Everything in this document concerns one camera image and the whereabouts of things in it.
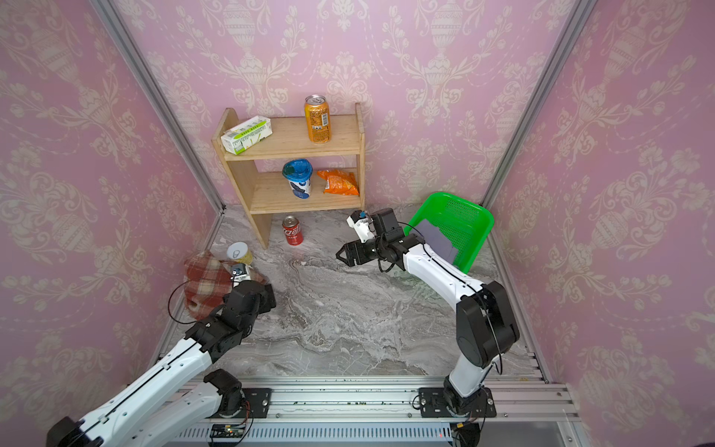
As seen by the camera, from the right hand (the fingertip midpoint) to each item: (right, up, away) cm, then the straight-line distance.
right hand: (348, 251), depth 84 cm
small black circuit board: (-31, -47, -11) cm, 57 cm away
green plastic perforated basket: (+47, +8, +29) cm, 56 cm away
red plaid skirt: (-46, -10, +6) cm, 47 cm away
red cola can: (-21, +6, +17) cm, 28 cm away
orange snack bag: (-3, +22, +7) cm, 23 cm away
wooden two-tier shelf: (-35, +29, +19) cm, 49 cm away
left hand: (-26, -11, -3) cm, 28 cm away
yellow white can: (-40, -1, +16) cm, 43 cm away
